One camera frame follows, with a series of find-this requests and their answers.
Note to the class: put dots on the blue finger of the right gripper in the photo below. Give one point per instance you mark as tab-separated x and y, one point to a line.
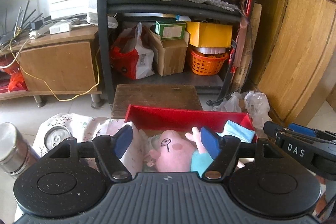
302	130

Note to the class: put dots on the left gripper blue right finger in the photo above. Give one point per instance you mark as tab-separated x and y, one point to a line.
223	150

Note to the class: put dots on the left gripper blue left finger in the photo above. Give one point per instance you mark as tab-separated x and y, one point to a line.
109	150

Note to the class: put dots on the blue face mask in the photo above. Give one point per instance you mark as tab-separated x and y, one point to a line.
233	129

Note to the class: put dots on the pink blue pig plush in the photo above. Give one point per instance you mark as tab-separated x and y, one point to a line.
174	153

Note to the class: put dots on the floral tablecloth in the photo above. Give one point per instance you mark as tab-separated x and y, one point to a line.
85	128

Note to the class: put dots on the white plastic bag on floor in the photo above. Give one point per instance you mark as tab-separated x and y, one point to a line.
254	103

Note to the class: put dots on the red cardboard box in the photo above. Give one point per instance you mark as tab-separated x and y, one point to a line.
153	121

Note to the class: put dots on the blue drink can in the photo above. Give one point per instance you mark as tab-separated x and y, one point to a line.
56	135

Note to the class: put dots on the wooden cabinet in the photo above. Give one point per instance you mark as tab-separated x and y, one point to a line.
294	57

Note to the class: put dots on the orange plastic basket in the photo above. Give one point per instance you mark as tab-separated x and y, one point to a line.
206	65

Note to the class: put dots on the stainless steel thermos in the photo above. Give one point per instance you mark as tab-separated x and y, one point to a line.
16	155

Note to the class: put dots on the wooden TV stand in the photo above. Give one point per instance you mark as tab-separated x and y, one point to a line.
59	64

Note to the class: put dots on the red white plastic bag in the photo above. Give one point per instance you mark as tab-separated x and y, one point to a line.
131	54

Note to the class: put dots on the brown cardboard box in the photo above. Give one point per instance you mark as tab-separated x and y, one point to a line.
169	55

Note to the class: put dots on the yellow box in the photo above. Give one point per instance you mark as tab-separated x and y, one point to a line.
209	35

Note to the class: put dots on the green small box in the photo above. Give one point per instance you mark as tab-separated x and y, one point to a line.
170	30

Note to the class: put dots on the white power strip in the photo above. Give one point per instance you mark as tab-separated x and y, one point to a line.
57	28

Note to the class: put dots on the black metal shelf rack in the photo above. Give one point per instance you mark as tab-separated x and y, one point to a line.
177	7

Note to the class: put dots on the black wifi router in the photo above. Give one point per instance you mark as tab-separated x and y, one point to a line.
22	23

